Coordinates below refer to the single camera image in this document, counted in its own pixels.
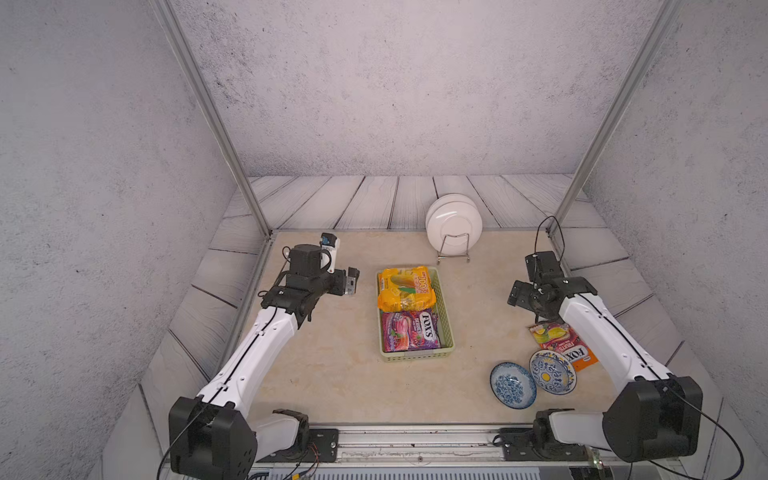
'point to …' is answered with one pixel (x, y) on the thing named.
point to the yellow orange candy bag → (405, 289)
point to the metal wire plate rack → (455, 236)
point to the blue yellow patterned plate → (553, 372)
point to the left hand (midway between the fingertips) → (347, 268)
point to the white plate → (454, 224)
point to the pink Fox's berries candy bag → (410, 330)
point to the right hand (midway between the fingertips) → (534, 300)
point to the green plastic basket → (445, 325)
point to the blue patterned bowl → (513, 385)
